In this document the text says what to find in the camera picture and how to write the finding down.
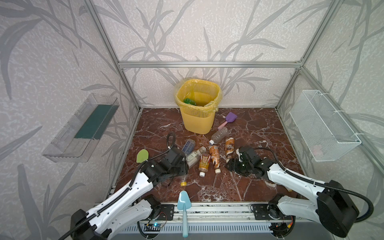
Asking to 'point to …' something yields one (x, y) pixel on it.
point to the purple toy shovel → (230, 117)
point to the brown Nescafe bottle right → (229, 147)
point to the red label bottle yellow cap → (183, 183)
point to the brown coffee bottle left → (214, 152)
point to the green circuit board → (152, 227)
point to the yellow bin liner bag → (207, 93)
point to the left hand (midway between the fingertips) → (187, 165)
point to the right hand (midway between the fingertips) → (228, 163)
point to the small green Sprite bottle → (188, 101)
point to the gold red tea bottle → (203, 164)
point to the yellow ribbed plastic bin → (198, 121)
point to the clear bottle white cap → (219, 135)
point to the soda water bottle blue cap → (188, 146)
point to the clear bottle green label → (193, 157)
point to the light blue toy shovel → (184, 203)
